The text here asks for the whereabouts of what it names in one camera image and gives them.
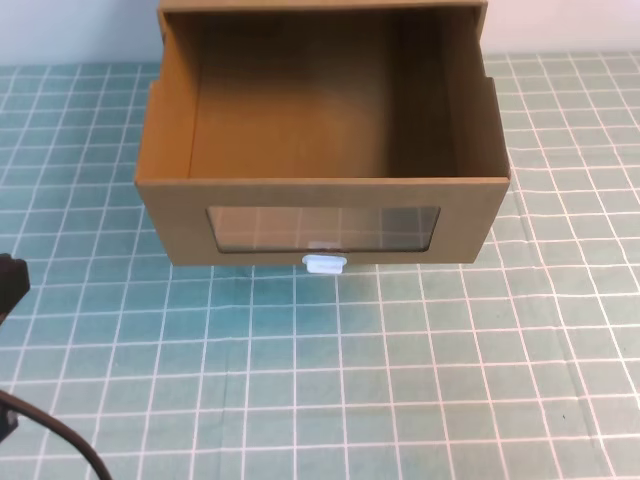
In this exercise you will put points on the brown cardboard shoebox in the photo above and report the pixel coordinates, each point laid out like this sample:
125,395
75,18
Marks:
302,132

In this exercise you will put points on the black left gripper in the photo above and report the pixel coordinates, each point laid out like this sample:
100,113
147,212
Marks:
14,283

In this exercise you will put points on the cyan grid tablecloth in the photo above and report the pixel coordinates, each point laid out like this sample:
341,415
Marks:
522,365

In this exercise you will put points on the white plastic drawer handle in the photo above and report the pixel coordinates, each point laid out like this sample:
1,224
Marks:
324,264

